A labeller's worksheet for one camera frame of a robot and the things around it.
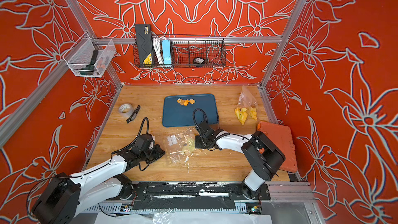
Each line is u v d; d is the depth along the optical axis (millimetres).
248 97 922
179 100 1094
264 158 450
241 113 953
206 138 694
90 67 814
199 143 795
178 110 1046
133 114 1016
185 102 1066
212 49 1005
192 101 1068
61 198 404
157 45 876
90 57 913
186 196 727
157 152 754
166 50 898
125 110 1040
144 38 856
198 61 954
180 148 876
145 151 688
